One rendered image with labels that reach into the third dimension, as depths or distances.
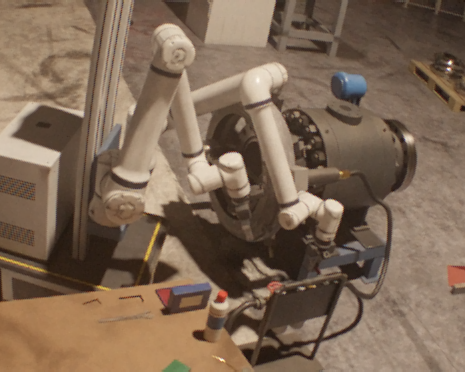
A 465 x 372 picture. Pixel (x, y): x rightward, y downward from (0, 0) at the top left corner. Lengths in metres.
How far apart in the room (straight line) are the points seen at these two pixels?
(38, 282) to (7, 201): 0.40
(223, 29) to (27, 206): 4.65
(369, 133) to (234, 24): 3.81
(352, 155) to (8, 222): 1.77
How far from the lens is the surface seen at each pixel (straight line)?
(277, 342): 3.26
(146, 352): 2.40
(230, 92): 2.86
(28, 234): 2.91
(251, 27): 7.22
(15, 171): 2.76
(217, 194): 3.58
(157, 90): 2.24
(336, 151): 3.36
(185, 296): 2.52
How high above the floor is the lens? 2.18
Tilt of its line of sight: 31 degrees down
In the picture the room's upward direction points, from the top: 12 degrees clockwise
